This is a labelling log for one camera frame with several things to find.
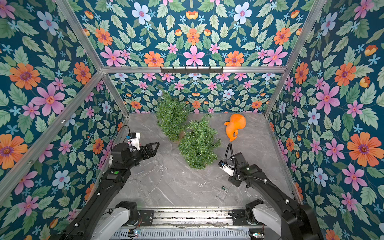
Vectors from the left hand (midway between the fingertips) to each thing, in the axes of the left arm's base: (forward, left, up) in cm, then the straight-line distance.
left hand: (156, 144), depth 78 cm
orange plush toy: (+24, -52, -14) cm, 59 cm away
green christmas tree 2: (-9, -22, +9) cm, 26 cm away
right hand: (-12, -43, -17) cm, 48 cm away
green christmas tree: (+12, -9, +8) cm, 17 cm away
